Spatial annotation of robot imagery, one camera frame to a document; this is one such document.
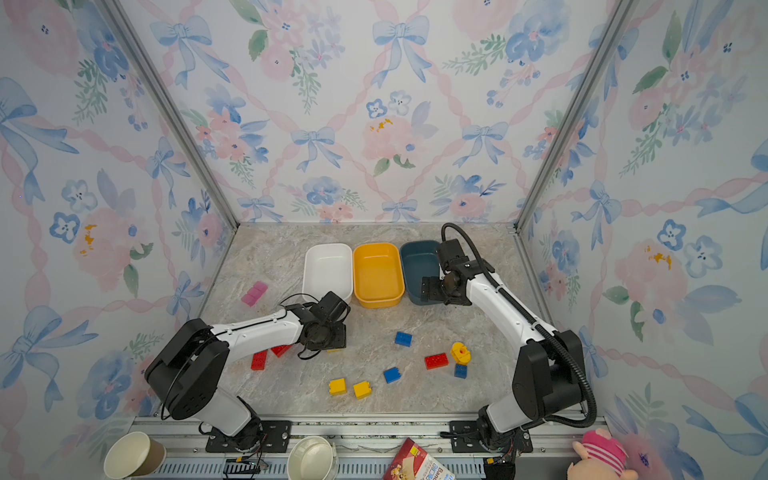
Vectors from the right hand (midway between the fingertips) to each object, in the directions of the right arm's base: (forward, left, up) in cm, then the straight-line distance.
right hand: (437, 292), depth 87 cm
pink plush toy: (-39, -34, -6) cm, 52 cm away
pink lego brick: (+6, +59, -11) cm, 61 cm away
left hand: (-10, +28, -10) cm, 32 cm away
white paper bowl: (-40, +32, -11) cm, 52 cm away
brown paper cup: (-40, +75, -11) cm, 85 cm away
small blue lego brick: (-19, -6, -11) cm, 23 cm away
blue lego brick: (-9, +10, -11) cm, 17 cm away
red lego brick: (-16, 0, -11) cm, 19 cm away
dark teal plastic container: (+22, +4, -11) cm, 25 cm away
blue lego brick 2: (-20, +13, -12) cm, 27 cm away
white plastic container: (+17, +36, -10) cm, 41 cm away
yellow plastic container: (+13, +18, -10) cm, 25 cm away
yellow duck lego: (-14, -6, -10) cm, 18 cm away
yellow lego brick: (-24, +28, -10) cm, 38 cm away
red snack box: (-40, +8, -8) cm, 42 cm away
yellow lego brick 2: (-24, +21, -11) cm, 34 cm away
